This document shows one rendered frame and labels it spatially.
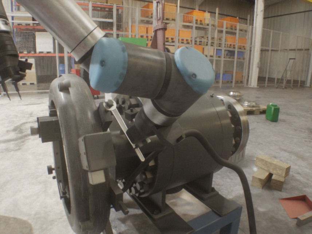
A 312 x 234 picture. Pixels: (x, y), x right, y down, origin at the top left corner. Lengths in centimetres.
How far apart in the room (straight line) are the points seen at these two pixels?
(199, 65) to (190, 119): 69
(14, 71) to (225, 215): 117
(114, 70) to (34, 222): 149
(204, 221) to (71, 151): 79
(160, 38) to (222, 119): 433
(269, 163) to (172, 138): 177
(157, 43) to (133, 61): 513
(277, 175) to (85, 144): 185
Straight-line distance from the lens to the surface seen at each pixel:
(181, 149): 101
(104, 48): 34
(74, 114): 78
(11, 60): 79
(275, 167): 219
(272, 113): 471
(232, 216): 136
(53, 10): 48
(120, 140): 68
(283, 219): 184
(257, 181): 210
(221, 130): 119
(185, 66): 37
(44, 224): 168
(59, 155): 111
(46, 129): 97
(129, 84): 35
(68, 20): 47
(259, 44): 1299
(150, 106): 46
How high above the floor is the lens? 103
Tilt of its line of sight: 14 degrees down
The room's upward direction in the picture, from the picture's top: 1 degrees clockwise
